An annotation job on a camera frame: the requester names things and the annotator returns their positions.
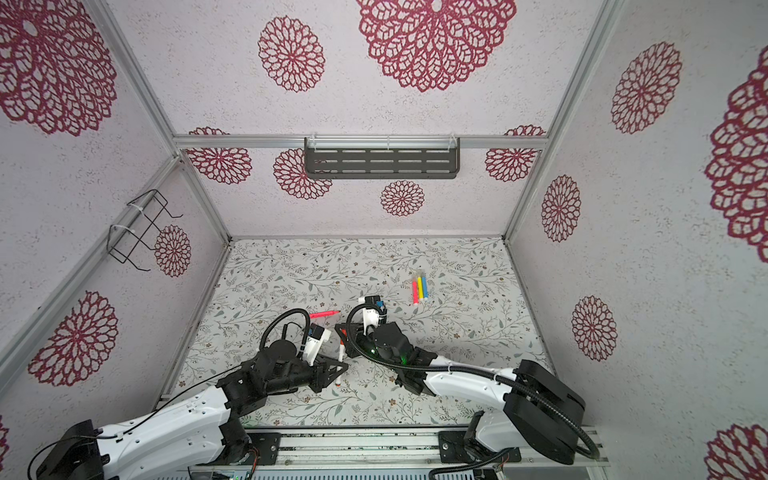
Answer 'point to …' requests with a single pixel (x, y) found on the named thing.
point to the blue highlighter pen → (425, 287)
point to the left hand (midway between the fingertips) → (344, 367)
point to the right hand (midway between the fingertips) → (334, 328)
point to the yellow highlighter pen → (420, 287)
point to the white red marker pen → (342, 351)
